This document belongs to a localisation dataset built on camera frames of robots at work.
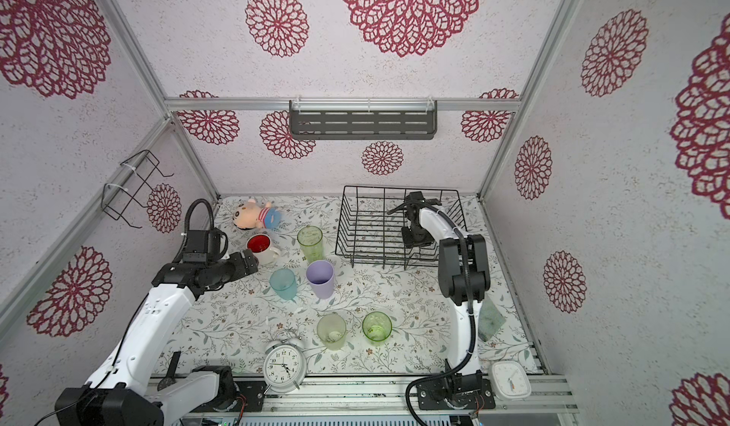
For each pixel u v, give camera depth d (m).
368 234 1.09
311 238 1.04
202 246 0.60
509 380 0.74
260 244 1.00
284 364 0.76
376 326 0.85
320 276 0.89
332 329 0.85
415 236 0.88
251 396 0.73
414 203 0.81
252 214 1.06
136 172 0.78
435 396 0.73
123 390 0.39
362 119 0.94
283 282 0.95
